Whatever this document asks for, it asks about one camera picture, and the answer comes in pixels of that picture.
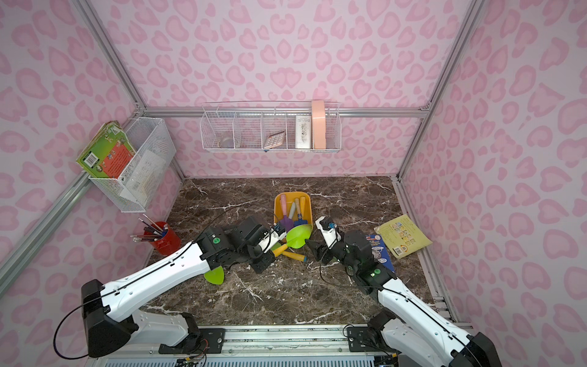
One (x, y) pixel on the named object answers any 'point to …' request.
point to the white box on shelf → (303, 131)
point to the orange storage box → (290, 196)
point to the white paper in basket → (143, 177)
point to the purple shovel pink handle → (287, 222)
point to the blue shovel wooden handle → (300, 222)
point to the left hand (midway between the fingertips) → (273, 253)
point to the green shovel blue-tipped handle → (294, 256)
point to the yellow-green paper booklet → (403, 235)
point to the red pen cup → (168, 242)
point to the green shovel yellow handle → (296, 238)
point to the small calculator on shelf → (274, 140)
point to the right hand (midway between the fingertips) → (313, 234)
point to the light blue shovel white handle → (292, 210)
